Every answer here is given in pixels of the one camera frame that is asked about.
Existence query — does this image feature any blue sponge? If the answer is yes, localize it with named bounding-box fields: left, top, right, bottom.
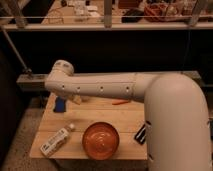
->
left=53, top=97, right=66, bottom=113

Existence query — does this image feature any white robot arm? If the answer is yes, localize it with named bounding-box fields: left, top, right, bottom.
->
left=45, top=60, right=213, bottom=171

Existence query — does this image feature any orange carrot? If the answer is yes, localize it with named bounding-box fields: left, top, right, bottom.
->
left=112, top=100, right=131, bottom=105

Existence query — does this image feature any white plastic bottle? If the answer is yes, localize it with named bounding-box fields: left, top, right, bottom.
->
left=40, top=124, right=75, bottom=157

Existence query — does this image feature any orange bowl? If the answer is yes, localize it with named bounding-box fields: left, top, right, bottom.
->
left=82, top=122, right=120, bottom=160

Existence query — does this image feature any metal railing frame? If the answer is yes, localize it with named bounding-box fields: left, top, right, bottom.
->
left=0, top=0, right=213, bottom=31

